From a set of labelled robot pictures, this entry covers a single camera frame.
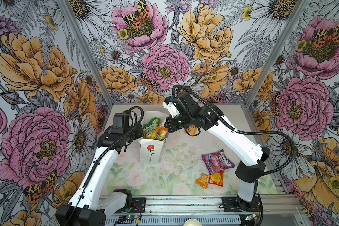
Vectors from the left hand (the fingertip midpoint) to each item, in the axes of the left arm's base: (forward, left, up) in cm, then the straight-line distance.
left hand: (142, 134), depth 76 cm
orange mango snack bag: (-5, -11, +8) cm, 14 cm away
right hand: (-4, -14, +10) cm, 17 cm away
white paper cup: (-37, -25, -21) cm, 49 cm away
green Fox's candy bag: (+5, -3, -2) cm, 6 cm away
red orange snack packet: (-17, -41, -20) cm, 49 cm away
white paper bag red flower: (-7, -5, -5) cm, 10 cm away
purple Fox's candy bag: (-8, -43, -20) cm, 48 cm away
